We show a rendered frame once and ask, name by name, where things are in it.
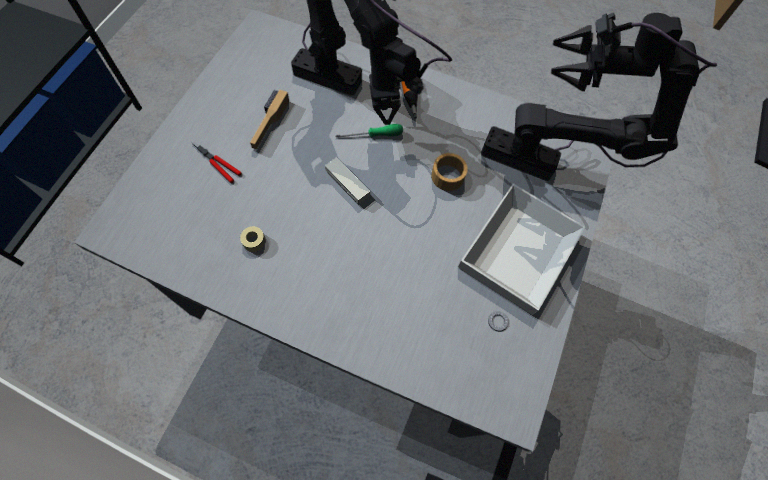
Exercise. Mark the orange-handled screwdriver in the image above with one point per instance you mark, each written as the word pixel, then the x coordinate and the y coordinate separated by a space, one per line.
pixel 411 98

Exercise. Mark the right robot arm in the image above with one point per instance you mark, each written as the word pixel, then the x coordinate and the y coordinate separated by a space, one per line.
pixel 378 34

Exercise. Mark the wooden-handled wire brush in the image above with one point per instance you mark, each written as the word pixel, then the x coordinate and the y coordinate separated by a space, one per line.
pixel 274 108

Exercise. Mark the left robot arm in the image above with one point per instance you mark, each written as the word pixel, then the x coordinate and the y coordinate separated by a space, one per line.
pixel 534 122

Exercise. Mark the red-handled pliers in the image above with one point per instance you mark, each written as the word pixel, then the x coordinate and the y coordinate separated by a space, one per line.
pixel 227 165

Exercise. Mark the grey metal washer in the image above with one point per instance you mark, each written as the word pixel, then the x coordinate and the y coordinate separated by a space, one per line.
pixel 493 326

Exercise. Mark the beige cylindrical spacer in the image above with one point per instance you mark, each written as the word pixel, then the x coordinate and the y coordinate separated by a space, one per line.
pixel 247 234

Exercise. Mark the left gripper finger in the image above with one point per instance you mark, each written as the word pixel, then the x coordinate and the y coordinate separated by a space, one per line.
pixel 582 48
pixel 583 68

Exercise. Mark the green-handled screwdriver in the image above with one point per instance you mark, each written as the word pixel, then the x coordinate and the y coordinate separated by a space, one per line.
pixel 389 130

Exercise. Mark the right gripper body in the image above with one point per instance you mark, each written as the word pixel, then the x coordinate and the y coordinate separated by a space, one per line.
pixel 383 85

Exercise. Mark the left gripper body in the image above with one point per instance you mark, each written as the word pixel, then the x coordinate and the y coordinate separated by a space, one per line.
pixel 611 57

